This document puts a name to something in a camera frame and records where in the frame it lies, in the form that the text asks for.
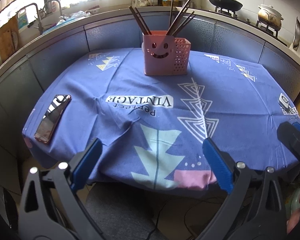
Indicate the pink smiley utensil holder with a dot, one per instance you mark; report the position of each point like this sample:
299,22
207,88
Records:
165,55

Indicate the black wok on stove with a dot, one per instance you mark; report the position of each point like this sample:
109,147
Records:
230,5

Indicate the wooden cutting board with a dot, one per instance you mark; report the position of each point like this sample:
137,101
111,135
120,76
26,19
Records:
9,39

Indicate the blue printed tablecloth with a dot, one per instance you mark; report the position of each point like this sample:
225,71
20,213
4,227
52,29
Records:
152,127

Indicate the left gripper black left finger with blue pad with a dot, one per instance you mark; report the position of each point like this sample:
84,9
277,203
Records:
50,207

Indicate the steel kitchen faucet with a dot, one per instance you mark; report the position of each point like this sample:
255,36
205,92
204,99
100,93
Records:
40,26

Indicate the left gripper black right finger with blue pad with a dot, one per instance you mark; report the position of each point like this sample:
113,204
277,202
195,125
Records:
254,207

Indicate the brown chopstick of bundle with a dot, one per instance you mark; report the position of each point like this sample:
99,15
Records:
171,12
148,32

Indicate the steel pan leaning on wall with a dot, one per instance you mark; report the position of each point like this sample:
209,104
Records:
296,39

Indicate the ceramic pot with lid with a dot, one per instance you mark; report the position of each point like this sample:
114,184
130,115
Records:
270,17

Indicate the single brown wooden chopstick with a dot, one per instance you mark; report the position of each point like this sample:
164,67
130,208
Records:
132,10

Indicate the smartphone with red case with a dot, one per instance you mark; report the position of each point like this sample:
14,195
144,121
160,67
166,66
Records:
51,118

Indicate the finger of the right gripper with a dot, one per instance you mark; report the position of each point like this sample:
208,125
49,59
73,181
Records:
289,135

